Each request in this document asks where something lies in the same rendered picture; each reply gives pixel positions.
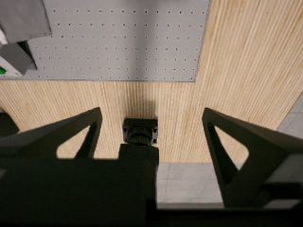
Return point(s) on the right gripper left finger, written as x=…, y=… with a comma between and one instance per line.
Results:
x=44, y=141

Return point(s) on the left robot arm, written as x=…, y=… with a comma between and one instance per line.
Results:
x=2, y=135

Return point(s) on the grey work mat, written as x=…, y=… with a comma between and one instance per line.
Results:
x=120, y=40

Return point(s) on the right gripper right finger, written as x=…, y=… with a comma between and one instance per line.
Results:
x=274, y=158

